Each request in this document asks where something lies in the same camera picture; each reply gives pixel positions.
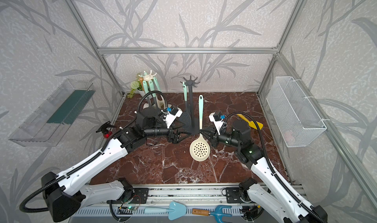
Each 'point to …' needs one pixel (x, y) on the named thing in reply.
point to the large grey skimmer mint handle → (152, 90)
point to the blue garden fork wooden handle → (200, 211)
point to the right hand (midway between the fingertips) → (201, 130)
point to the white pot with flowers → (136, 85)
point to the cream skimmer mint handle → (200, 150)
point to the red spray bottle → (106, 133)
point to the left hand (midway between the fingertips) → (187, 130)
